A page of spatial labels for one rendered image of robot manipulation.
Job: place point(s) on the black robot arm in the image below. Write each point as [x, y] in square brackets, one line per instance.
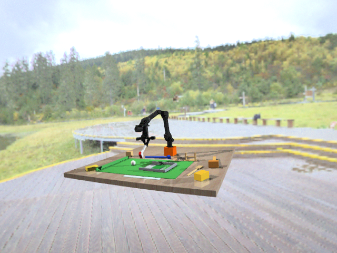
[143, 126]

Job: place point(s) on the green putting mat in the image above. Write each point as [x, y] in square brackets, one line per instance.
[125, 167]

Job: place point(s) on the yellow cube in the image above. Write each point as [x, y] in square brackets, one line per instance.
[201, 175]

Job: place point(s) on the yellow flat block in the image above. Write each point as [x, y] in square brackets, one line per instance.
[91, 168]

